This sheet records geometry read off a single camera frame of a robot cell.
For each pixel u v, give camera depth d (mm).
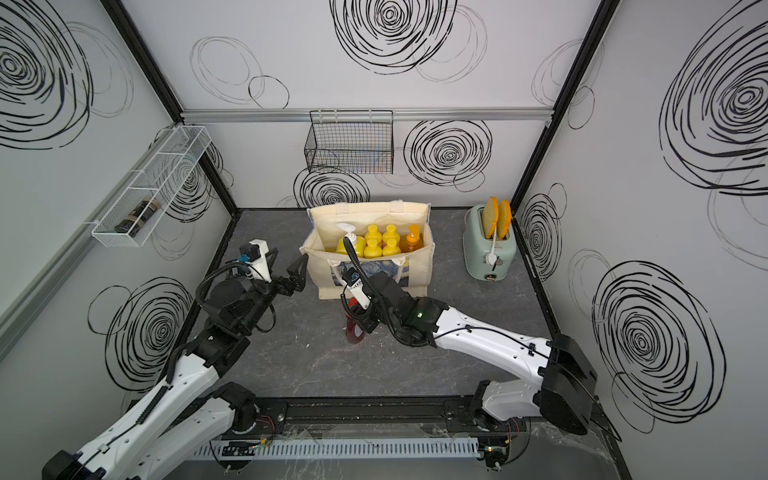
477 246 904
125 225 663
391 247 818
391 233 846
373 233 847
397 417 753
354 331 788
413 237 827
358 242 827
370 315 623
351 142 1445
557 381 394
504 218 888
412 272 841
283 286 631
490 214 922
